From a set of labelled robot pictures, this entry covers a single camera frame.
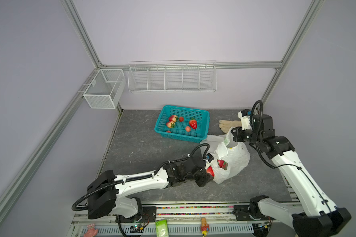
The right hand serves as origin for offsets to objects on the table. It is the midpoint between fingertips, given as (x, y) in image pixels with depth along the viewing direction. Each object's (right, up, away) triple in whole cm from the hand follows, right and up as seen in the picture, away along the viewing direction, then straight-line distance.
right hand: (232, 131), depth 74 cm
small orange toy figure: (-15, -45, -6) cm, 47 cm away
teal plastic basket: (-24, +3, +38) cm, 45 cm away
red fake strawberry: (-18, +4, +34) cm, 39 cm away
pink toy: (-67, -46, -6) cm, 82 cm away
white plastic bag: (-3, -12, -6) cm, 14 cm away
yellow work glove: (+7, +2, +37) cm, 38 cm away
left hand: (-12, -23, -1) cm, 26 cm away
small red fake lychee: (-26, +7, +38) cm, 47 cm away
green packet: (-35, -46, -6) cm, 58 cm away
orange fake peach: (-22, 0, +31) cm, 38 cm away
